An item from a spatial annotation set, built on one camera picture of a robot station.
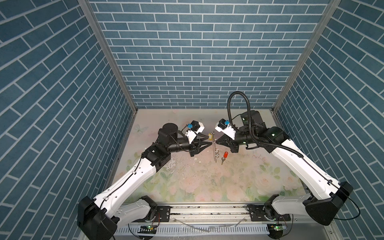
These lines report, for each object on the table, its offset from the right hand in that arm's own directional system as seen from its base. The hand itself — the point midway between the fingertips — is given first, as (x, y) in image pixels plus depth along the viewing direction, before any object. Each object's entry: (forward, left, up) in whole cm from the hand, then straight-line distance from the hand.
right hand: (216, 139), depth 68 cm
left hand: (-3, +3, +2) cm, 5 cm away
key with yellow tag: (+4, +3, -4) cm, 6 cm away
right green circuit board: (-28, -33, -31) cm, 53 cm away
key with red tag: (+8, -8, -30) cm, 32 cm away
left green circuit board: (-34, +31, -32) cm, 56 cm away
